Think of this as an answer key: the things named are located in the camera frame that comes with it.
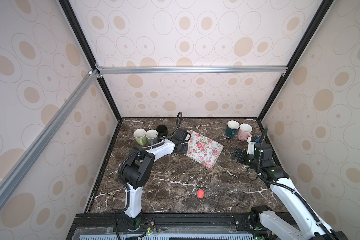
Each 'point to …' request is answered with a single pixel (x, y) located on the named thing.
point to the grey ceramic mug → (151, 136)
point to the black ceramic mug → (162, 130)
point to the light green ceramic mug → (140, 135)
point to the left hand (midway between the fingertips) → (188, 146)
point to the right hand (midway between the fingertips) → (237, 151)
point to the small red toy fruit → (200, 193)
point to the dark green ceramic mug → (232, 127)
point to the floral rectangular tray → (203, 150)
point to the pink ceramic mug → (244, 131)
